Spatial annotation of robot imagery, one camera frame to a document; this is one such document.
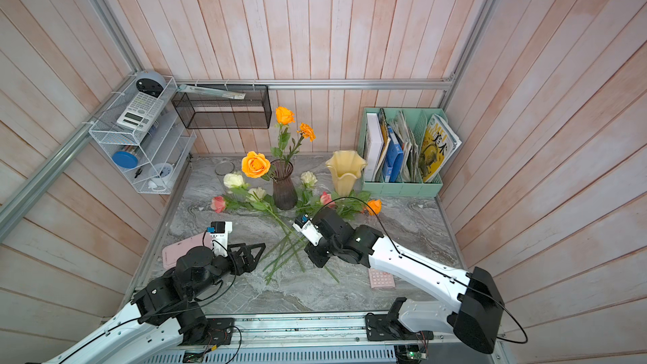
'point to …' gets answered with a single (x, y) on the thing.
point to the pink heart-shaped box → (172, 253)
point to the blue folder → (393, 165)
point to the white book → (374, 142)
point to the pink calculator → (379, 279)
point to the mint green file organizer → (403, 148)
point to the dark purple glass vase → (284, 195)
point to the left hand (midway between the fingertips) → (255, 249)
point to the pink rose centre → (327, 200)
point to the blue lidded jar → (125, 159)
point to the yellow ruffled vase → (346, 166)
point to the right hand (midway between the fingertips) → (307, 246)
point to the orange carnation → (306, 131)
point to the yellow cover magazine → (440, 142)
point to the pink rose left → (232, 202)
